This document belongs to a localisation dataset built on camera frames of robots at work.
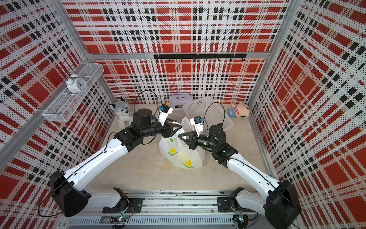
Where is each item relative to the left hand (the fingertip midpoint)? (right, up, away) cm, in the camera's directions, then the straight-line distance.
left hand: (180, 124), depth 71 cm
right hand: (+1, -6, -3) cm, 7 cm away
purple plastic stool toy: (-6, +17, +40) cm, 44 cm away
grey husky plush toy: (-42, +9, +24) cm, 49 cm away
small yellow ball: (-14, +15, +44) cm, 49 cm away
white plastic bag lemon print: (-2, -16, +11) cm, 20 cm away
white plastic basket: (+21, +8, +44) cm, 49 cm away
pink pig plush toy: (+45, +10, +37) cm, 59 cm away
